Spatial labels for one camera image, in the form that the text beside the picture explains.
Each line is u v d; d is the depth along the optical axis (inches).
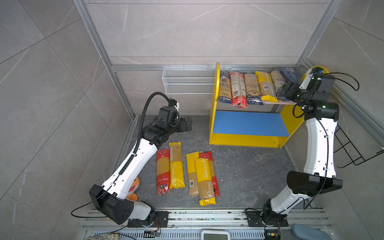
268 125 37.8
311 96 19.1
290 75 31.3
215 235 26.0
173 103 24.3
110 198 15.1
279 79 30.7
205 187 31.3
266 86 28.9
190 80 39.4
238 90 27.8
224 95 27.5
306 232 26.8
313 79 19.3
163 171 34.6
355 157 22.9
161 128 20.8
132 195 31.0
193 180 32.9
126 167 16.5
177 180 33.0
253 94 27.5
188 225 28.7
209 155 37.1
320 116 17.5
